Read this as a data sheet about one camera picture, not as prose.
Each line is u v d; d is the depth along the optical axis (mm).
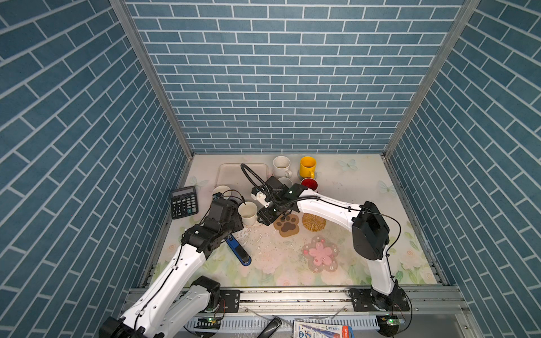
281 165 1109
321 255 845
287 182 963
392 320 712
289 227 920
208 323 722
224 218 599
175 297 461
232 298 742
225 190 695
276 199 654
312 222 934
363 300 736
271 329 653
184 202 988
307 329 680
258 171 1155
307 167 1038
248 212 903
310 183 983
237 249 836
